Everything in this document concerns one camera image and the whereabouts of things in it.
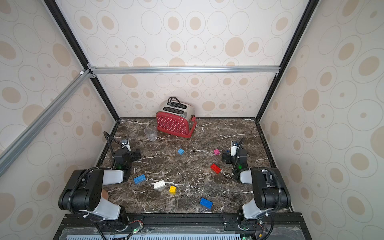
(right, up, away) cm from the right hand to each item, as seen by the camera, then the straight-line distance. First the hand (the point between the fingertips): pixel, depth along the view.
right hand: (237, 150), depth 94 cm
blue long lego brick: (-59, -16, -7) cm, 62 cm away
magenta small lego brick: (-12, -2, +5) cm, 14 cm away
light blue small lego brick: (-36, -2, +5) cm, 37 cm away
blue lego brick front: (-21, -26, -17) cm, 37 cm away
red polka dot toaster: (-39, +21, +2) cm, 44 cm away
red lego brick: (-14, -11, -3) cm, 18 cm away
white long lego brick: (-47, -19, -9) cm, 52 cm away
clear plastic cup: (-58, +12, +12) cm, 61 cm away
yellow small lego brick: (-39, -20, -13) cm, 46 cm away
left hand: (-65, +3, -1) cm, 66 cm away
